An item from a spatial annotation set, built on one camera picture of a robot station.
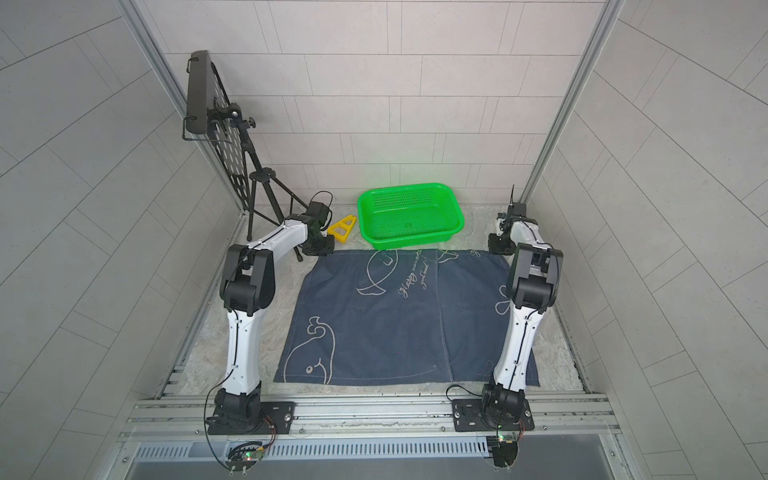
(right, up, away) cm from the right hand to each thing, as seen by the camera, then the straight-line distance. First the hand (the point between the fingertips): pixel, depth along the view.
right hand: (500, 243), depth 107 cm
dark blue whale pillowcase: (-35, -21, -19) cm, 45 cm away
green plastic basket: (-33, +10, +4) cm, 35 cm away
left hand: (-61, -1, -1) cm, 61 cm away
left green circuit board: (-71, -45, -42) cm, 94 cm away
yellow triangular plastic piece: (-58, +5, +2) cm, 59 cm away
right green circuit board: (-12, -46, -39) cm, 62 cm away
